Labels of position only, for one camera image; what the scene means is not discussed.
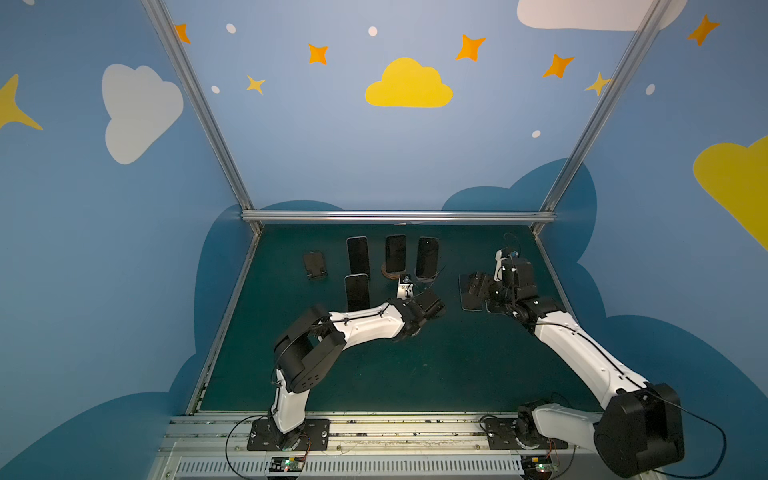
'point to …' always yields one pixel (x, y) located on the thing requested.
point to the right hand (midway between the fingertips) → (485, 276)
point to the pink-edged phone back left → (358, 255)
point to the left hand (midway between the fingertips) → (409, 309)
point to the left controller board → (284, 464)
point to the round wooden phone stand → (392, 275)
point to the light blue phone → (357, 291)
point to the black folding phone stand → (315, 265)
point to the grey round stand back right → (428, 280)
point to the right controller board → (537, 467)
